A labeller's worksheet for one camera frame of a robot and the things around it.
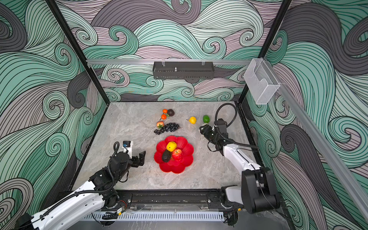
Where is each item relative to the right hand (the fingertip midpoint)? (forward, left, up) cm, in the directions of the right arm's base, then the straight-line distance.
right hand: (202, 129), depth 87 cm
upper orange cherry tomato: (+24, +26, -10) cm, 37 cm away
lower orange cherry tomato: (+19, +27, -12) cm, 35 cm away
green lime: (+16, -5, -11) cm, 20 cm away
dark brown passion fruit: (+21, +21, -8) cm, 31 cm away
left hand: (-14, +38, -2) cm, 40 cm away
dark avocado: (-14, +22, -8) cm, 27 cm away
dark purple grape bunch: (+8, +21, -9) cm, 24 cm away
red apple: (-14, +16, -6) cm, 22 cm away
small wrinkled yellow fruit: (+14, +5, -9) cm, 18 cm away
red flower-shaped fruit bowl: (-20, +16, -11) cm, 27 cm away
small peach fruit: (+10, +29, -8) cm, 31 cm away
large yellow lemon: (-9, +19, -6) cm, 22 cm away
